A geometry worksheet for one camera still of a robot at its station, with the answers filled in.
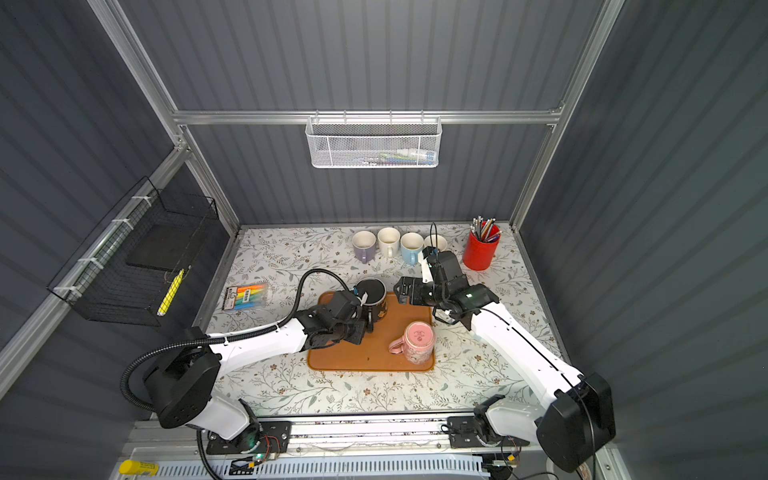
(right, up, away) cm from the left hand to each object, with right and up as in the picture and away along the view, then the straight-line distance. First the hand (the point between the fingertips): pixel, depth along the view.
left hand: (365, 326), depth 87 cm
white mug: (+7, +26, +18) cm, 32 cm away
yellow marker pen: (-48, -24, -24) cm, 59 cm away
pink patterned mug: (+14, -2, -8) cm, 17 cm away
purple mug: (-2, +24, +21) cm, 33 cm away
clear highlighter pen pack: (-41, +7, +11) cm, 44 cm away
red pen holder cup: (+38, +22, +15) cm, 47 cm away
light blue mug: (+15, +25, +19) cm, 35 cm away
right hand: (+13, +11, -8) cm, 19 cm away
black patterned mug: (+3, +5, 0) cm, 6 cm away
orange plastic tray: (+2, -8, 0) cm, 8 cm away
